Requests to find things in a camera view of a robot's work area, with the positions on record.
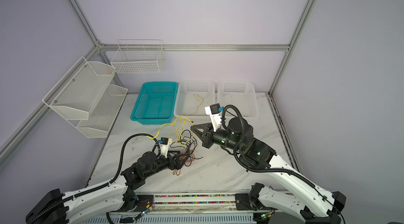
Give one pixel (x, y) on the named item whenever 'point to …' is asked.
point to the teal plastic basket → (156, 103)
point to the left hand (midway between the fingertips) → (184, 154)
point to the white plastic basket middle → (192, 96)
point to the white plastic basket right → (241, 94)
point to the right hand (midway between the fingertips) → (190, 129)
